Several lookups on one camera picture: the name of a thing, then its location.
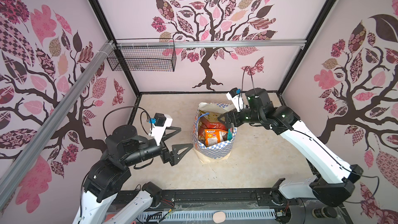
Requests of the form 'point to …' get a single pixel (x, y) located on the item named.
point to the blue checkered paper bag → (217, 152)
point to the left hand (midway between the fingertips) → (185, 140)
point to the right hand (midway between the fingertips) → (225, 112)
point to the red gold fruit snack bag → (204, 124)
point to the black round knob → (328, 212)
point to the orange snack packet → (213, 136)
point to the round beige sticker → (218, 217)
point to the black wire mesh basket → (145, 54)
